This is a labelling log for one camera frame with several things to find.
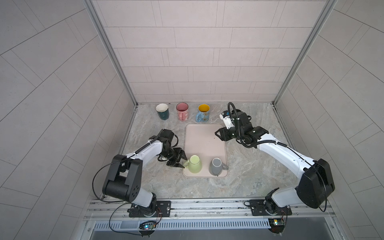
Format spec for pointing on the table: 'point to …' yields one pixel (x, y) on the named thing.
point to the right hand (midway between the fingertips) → (217, 132)
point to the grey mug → (216, 166)
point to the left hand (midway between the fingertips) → (191, 157)
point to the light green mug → (194, 164)
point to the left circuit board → (148, 225)
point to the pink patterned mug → (182, 110)
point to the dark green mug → (163, 111)
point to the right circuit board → (277, 225)
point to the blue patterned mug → (203, 114)
